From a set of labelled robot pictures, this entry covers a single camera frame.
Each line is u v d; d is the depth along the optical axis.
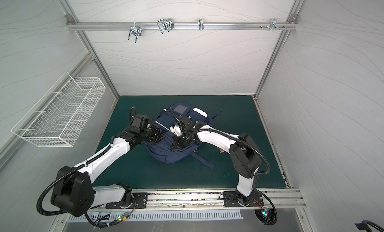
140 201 0.73
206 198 0.75
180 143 0.73
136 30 0.79
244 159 0.47
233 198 0.71
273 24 0.77
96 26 0.78
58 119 0.68
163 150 0.82
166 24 0.76
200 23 0.73
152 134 0.72
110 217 0.70
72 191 0.40
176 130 0.79
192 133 0.62
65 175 0.40
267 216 0.72
